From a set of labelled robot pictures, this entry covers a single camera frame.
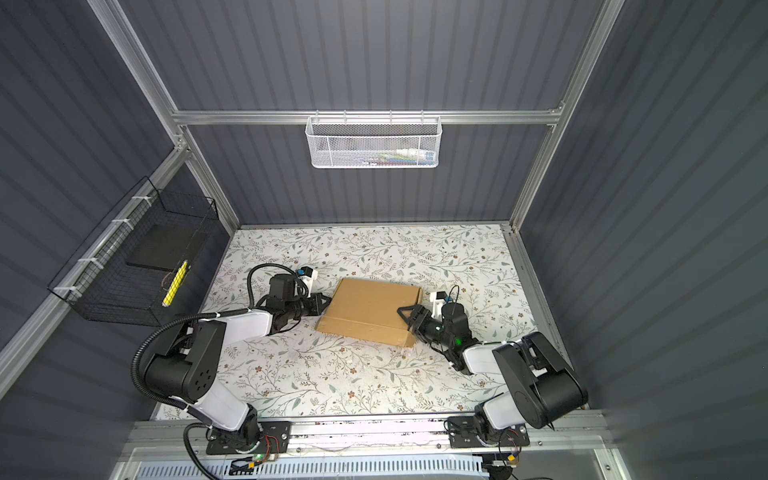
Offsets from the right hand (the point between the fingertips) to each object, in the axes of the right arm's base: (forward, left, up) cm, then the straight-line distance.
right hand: (405, 319), depth 87 cm
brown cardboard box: (+1, +10, +3) cm, 11 cm away
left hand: (+8, +23, -2) cm, 25 cm away
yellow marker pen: (-2, +55, +22) cm, 59 cm away
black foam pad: (+10, +62, +23) cm, 67 cm away
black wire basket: (+4, +66, +22) cm, 70 cm away
